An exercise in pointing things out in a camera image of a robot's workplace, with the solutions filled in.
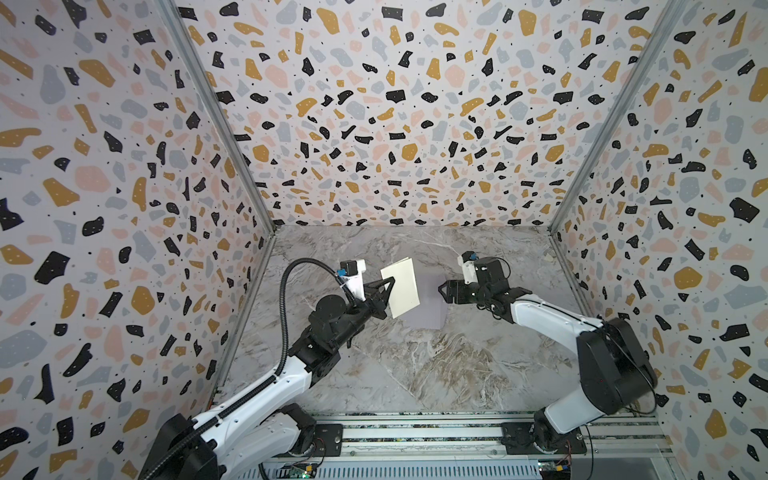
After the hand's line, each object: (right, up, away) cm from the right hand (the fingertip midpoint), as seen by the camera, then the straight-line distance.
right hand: (446, 281), depth 90 cm
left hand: (-15, +3, -20) cm, 25 cm away
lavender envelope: (-3, -4, +9) cm, 11 cm away
